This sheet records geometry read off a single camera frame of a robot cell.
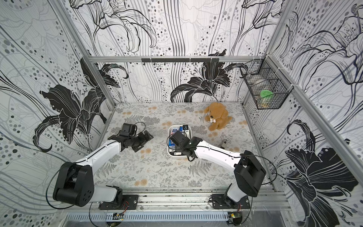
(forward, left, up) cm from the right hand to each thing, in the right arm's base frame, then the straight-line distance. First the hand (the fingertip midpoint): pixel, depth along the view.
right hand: (183, 143), depth 85 cm
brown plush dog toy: (+18, -22, +5) cm, 29 cm away
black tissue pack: (+1, -1, +16) cm, 16 cm away
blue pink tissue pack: (+12, +7, -4) cm, 14 cm away
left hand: (+2, +21, -2) cm, 21 cm away
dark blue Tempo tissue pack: (+1, +8, -3) cm, 9 cm away
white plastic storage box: (-5, +5, -3) cm, 8 cm away
